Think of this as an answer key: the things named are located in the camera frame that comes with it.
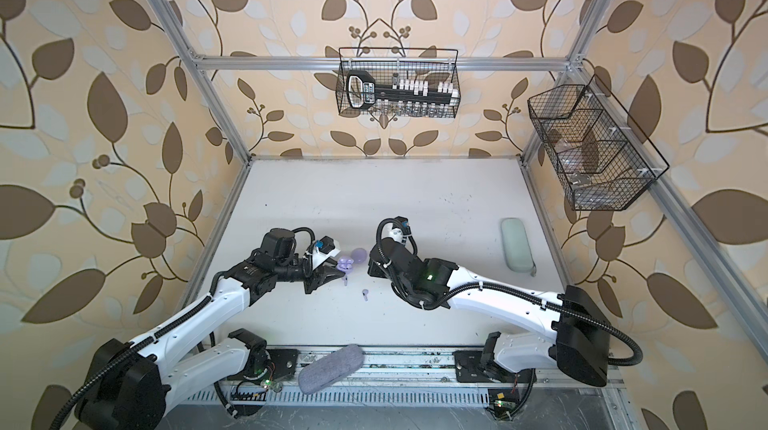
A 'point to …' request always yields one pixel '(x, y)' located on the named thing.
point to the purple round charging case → (345, 263)
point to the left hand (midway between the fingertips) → (342, 266)
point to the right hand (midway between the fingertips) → (370, 257)
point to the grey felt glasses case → (330, 368)
